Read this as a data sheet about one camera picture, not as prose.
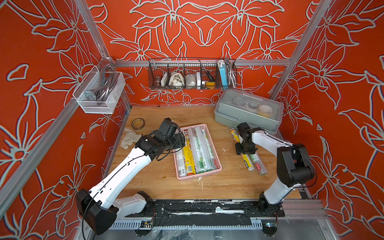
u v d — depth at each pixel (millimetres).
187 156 885
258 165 844
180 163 850
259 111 916
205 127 978
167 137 548
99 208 368
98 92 777
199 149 875
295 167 468
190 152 899
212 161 852
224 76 853
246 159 875
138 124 1087
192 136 925
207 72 946
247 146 762
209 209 743
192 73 968
